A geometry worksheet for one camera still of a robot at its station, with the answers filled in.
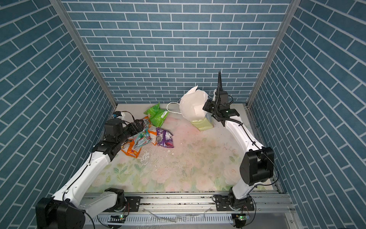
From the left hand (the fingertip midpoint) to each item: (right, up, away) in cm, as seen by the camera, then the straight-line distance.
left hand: (141, 123), depth 80 cm
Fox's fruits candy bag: (+1, -7, +19) cm, 20 cm away
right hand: (+38, +12, +5) cm, 40 cm away
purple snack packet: (+10, -11, +14) cm, 20 cm away
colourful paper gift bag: (+29, +12, +25) cm, 40 cm away
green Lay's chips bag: (+4, +4, +24) cm, 25 cm away
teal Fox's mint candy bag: (-3, -10, +11) cm, 16 cm away
